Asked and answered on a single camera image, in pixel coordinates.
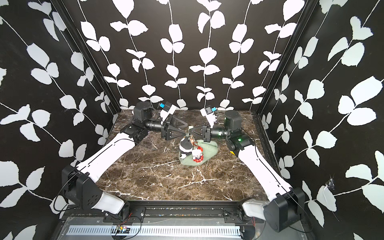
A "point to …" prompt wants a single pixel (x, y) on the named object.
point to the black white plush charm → (186, 146)
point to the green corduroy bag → (210, 149)
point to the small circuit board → (120, 229)
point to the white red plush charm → (197, 155)
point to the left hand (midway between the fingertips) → (185, 129)
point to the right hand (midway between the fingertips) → (190, 130)
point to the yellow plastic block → (232, 152)
